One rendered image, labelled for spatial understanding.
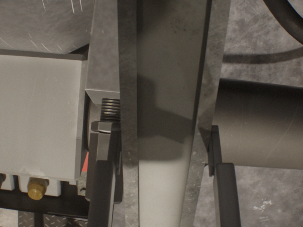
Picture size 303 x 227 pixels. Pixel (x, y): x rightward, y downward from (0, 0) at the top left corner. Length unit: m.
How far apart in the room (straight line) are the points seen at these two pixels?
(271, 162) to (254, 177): 1.14
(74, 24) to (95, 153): 0.07
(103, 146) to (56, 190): 0.66
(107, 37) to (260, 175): 1.33
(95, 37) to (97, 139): 0.06
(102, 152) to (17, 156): 0.13
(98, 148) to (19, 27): 0.08
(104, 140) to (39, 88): 0.11
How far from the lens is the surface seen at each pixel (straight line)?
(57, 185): 0.93
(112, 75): 0.25
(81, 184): 0.90
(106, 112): 0.28
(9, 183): 0.95
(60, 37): 0.29
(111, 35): 0.26
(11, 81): 0.38
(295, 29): 0.49
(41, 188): 0.90
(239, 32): 1.25
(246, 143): 0.40
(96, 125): 0.28
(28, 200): 0.95
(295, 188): 1.63
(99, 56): 0.25
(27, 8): 0.24
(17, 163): 0.39
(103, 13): 0.26
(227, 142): 0.40
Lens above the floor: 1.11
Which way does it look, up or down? 54 degrees down
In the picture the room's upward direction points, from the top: 179 degrees counter-clockwise
